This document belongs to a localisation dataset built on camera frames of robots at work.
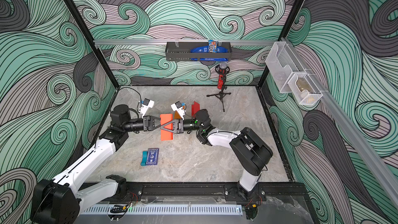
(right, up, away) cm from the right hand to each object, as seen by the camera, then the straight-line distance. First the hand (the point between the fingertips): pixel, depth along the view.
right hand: (161, 128), depth 69 cm
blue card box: (-8, -18, +15) cm, 25 cm away
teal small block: (-13, -20, +15) cm, 28 cm away
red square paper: (+15, +6, +37) cm, 40 cm away
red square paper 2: (+3, -3, -1) cm, 4 cm away
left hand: (+2, +3, 0) cm, 4 cm away
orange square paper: (+6, +5, +4) cm, 9 cm away
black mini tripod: (+34, +15, +38) cm, 53 cm away
